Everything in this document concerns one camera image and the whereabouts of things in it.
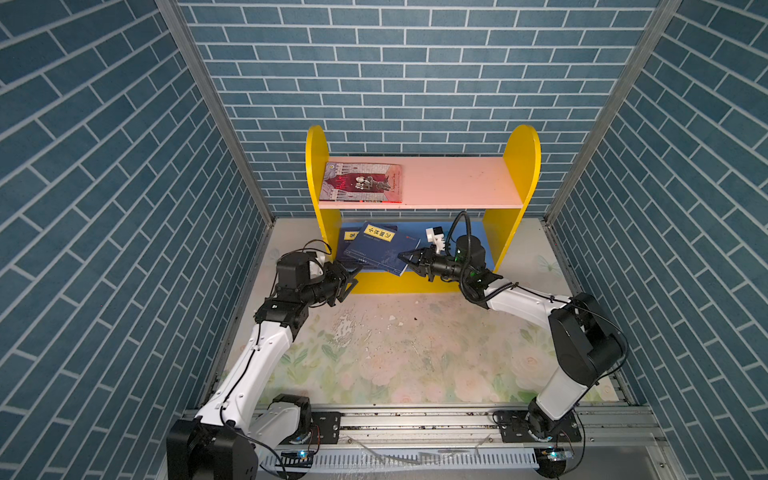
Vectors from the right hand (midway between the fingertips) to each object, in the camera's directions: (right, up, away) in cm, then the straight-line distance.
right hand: (396, 256), depth 78 cm
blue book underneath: (-16, +6, +14) cm, 21 cm away
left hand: (-8, -4, -3) cm, 10 cm away
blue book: (-4, +2, +5) cm, 7 cm away
